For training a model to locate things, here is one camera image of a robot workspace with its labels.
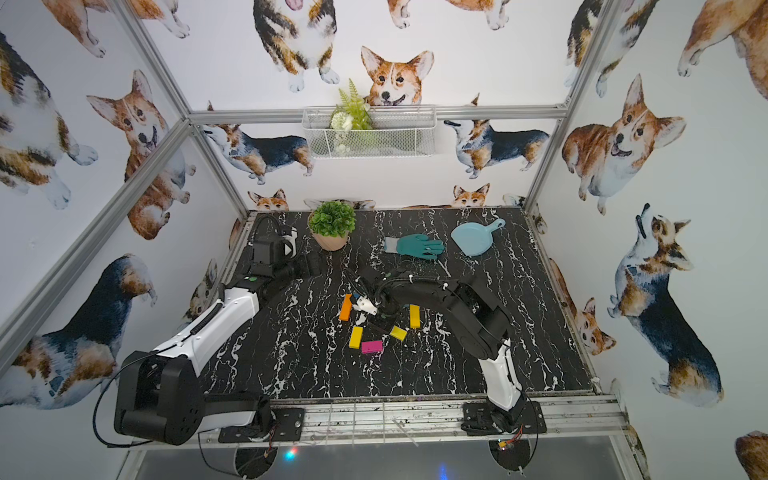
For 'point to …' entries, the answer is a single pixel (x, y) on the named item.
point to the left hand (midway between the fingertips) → (313, 251)
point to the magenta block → (371, 346)
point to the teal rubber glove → (418, 245)
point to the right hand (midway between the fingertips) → (382, 323)
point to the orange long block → (346, 308)
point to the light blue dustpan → (474, 238)
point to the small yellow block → (356, 337)
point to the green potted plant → (330, 224)
